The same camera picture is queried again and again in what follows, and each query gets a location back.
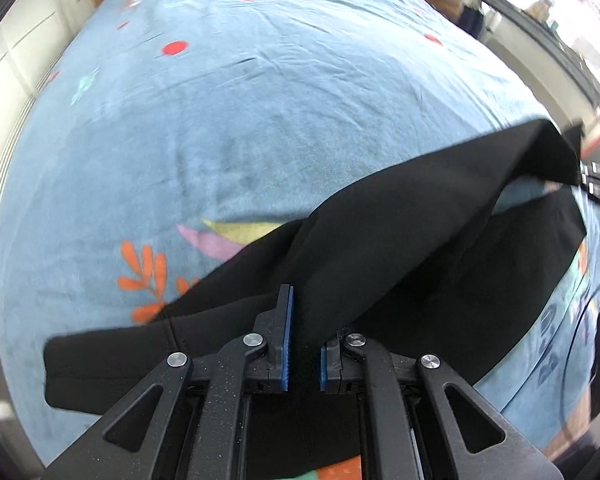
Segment curved desk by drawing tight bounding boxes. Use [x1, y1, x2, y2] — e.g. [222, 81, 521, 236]
[477, 0, 600, 133]

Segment blue patterned bed sheet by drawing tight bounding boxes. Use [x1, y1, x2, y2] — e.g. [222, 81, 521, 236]
[0, 0, 600, 479]

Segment black pants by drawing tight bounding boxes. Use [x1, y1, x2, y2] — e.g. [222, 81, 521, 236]
[43, 119, 589, 479]

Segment white wardrobe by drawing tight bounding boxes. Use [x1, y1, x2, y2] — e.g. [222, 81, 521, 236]
[0, 0, 95, 203]

